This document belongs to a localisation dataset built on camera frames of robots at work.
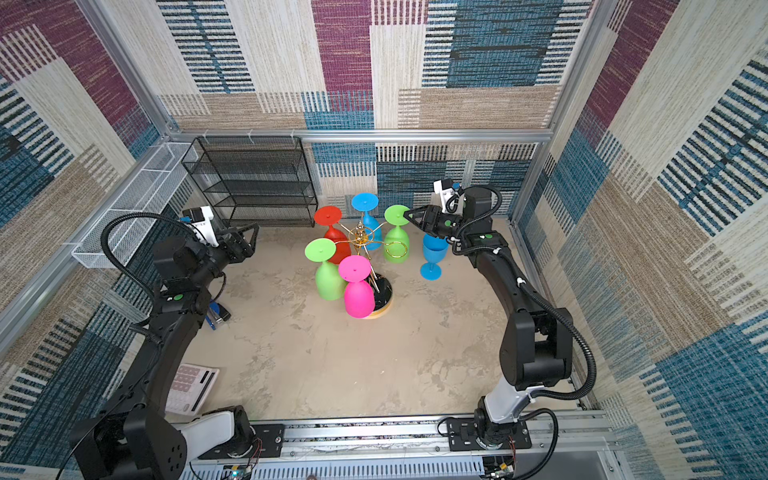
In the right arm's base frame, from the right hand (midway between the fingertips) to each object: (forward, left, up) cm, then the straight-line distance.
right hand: (407, 219), depth 79 cm
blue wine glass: (+7, +11, 0) cm, 13 cm away
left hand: (-3, +39, +4) cm, 40 cm away
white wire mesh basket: (+11, +70, +4) cm, 71 cm away
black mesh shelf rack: (+34, +52, -12) cm, 63 cm away
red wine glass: (+2, +21, -1) cm, 21 cm away
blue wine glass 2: (+1, -9, -15) cm, 18 cm away
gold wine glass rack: (-5, +12, -1) cm, 13 cm away
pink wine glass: (-18, +12, -7) cm, 23 cm away
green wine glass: (+1, +3, -12) cm, 13 cm away
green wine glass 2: (-13, +21, -11) cm, 27 cm away
